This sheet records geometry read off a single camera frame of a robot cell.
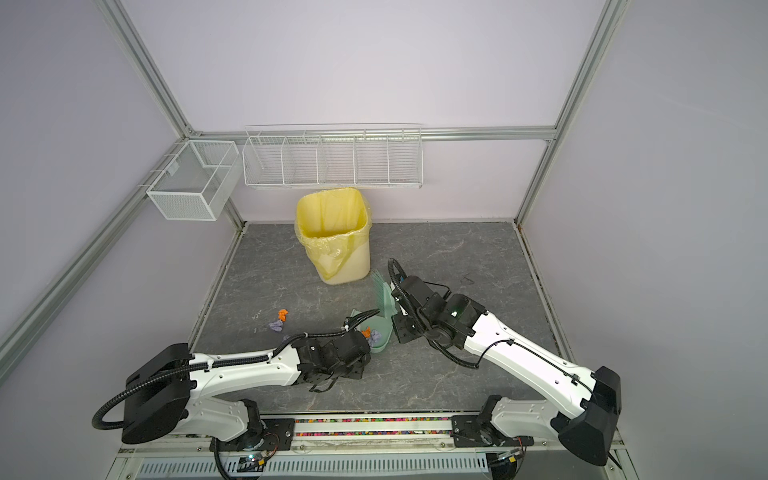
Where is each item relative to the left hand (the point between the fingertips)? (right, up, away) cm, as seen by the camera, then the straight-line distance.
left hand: (360, 366), depth 81 cm
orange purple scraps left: (-27, +9, +10) cm, 30 cm away
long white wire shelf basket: (-11, +64, +18) cm, 67 cm away
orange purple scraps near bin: (+3, +7, +6) cm, 9 cm away
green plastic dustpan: (+5, +9, +6) cm, 12 cm away
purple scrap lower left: (-23, +6, +8) cm, 25 cm away
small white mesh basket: (-55, +54, +18) cm, 80 cm away
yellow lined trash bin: (-12, +40, +24) cm, 49 cm away
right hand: (+11, +14, -8) cm, 19 cm away
